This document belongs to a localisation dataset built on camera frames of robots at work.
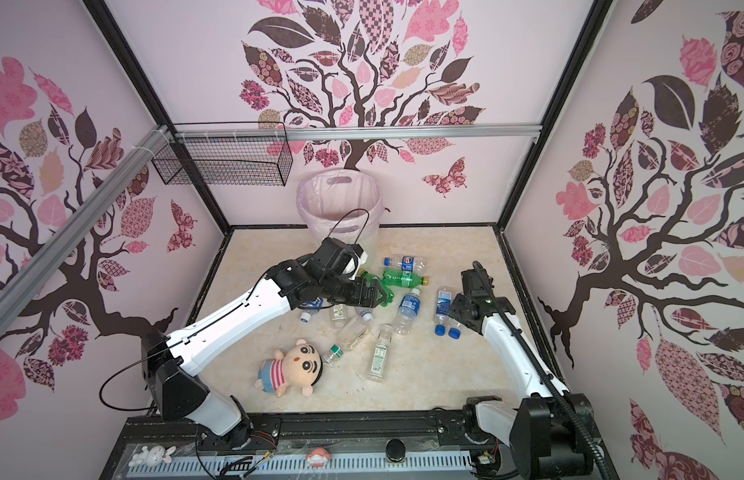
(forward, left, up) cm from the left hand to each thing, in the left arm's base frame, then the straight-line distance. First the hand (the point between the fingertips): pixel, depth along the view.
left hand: (371, 300), depth 73 cm
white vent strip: (-32, -19, -21) cm, 43 cm away
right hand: (+4, -26, -11) cm, 29 cm away
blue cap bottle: (+4, -22, -18) cm, 28 cm away
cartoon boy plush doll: (-12, +19, -14) cm, 27 cm away
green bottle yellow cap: (+18, -11, -16) cm, 27 cm away
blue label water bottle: (+6, -11, -17) cm, 21 cm away
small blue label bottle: (+25, -16, -18) cm, 35 cm away
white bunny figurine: (-31, +51, -19) cm, 63 cm away
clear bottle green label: (-12, -2, -17) cm, 21 cm away
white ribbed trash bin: (+24, +3, +1) cm, 24 cm away
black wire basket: (+48, +38, +11) cm, 62 cm away
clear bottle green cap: (-8, +12, -19) cm, 24 cm away
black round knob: (-30, -6, -12) cm, 33 cm away
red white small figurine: (-32, +12, -16) cm, 37 cm away
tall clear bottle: (+1, +6, -21) cm, 22 cm away
